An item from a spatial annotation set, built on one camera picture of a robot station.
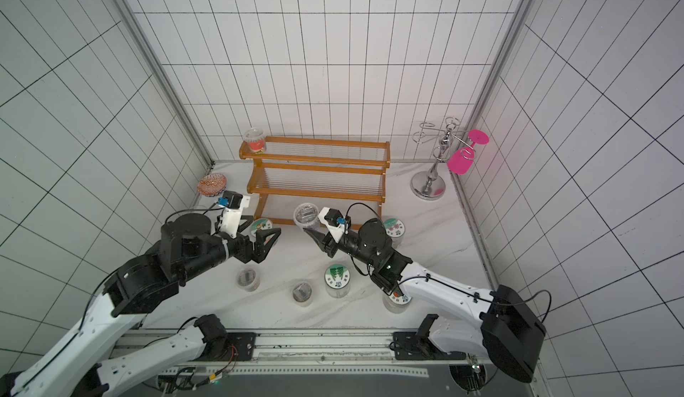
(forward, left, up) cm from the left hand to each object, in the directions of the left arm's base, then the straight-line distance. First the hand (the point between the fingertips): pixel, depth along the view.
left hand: (261, 232), depth 63 cm
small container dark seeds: (-3, +10, -25) cm, 27 cm away
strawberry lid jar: (-10, -36, -22) cm, 43 cm away
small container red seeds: (+30, +7, +4) cm, 31 cm away
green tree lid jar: (-3, -18, -22) cm, 29 cm away
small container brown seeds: (-7, -8, -25) cm, 27 cm away
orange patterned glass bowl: (+38, +37, -29) cm, 60 cm away
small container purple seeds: (+5, -10, 0) cm, 11 cm away
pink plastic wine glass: (+36, -62, -11) cm, 73 cm away
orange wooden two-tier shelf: (+33, -19, -19) cm, 42 cm away
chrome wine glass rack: (+39, -56, -29) cm, 74 cm away
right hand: (+4, -9, -3) cm, 11 cm away
